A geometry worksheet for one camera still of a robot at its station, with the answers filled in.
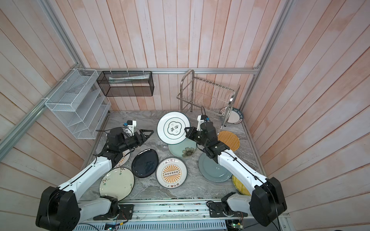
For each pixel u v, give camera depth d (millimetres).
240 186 810
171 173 864
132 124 745
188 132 733
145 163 932
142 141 700
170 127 811
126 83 1052
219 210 729
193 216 730
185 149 974
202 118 721
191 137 700
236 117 1156
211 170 892
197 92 1135
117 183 809
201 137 634
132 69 955
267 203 399
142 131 713
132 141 700
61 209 400
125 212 733
